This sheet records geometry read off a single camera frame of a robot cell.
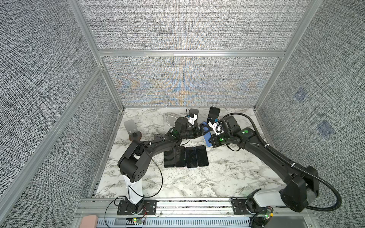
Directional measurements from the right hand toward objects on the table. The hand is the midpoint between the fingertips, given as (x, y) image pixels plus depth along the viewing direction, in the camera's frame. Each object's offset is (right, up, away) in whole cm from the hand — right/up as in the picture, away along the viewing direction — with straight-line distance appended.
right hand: (210, 138), depth 81 cm
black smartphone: (-2, +3, -4) cm, 5 cm away
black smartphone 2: (-3, -12, +11) cm, 16 cm away
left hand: (-1, +4, +2) cm, 5 cm away
